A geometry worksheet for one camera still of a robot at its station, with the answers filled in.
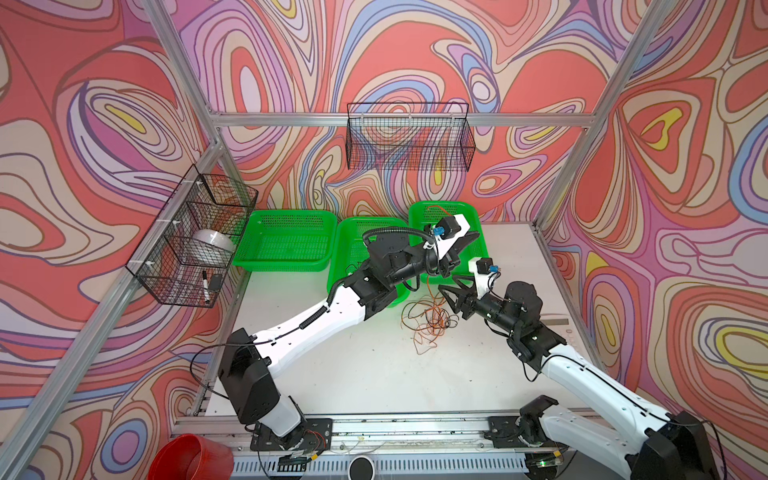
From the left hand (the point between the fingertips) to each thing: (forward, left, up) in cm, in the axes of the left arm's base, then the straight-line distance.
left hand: (478, 232), depth 58 cm
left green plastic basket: (+36, +59, -43) cm, 82 cm away
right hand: (+1, +3, -22) cm, 22 cm away
